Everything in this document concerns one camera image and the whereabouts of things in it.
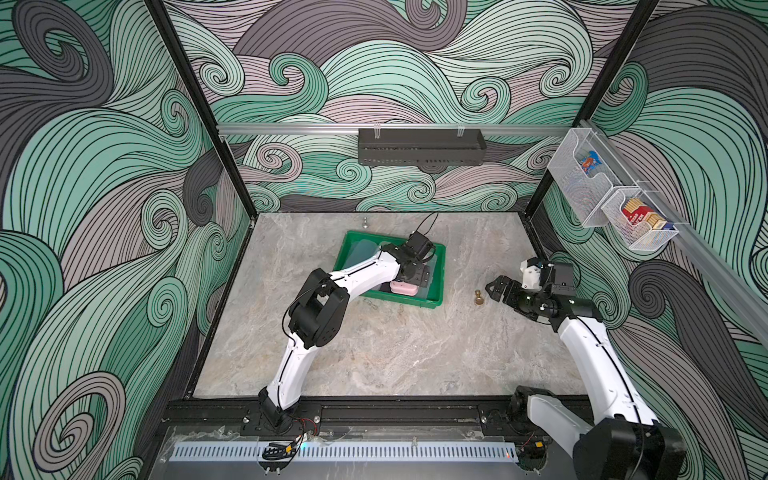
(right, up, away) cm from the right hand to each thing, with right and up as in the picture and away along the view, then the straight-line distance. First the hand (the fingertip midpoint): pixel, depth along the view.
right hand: (504, 295), depth 81 cm
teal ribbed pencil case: (-42, +11, +23) cm, 49 cm away
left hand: (-24, +6, +13) cm, 28 cm away
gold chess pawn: (-3, -4, +14) cm, 14 cm away
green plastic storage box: (-19, -3, +14) cm, 24 cm away
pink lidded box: (-27, 0, +9) cm, 29 cm away
